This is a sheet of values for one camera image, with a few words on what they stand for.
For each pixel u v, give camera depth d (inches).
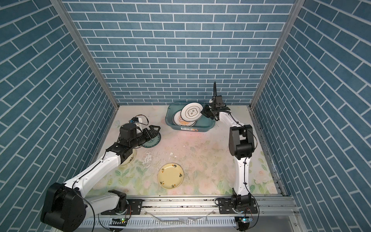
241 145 22.8
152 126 29.3
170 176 33.2
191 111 41.4
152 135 29.0
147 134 28.5
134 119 28.9
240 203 25.5
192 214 28.5
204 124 43.1
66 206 15.4
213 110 31.4
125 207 27.9
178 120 42.6
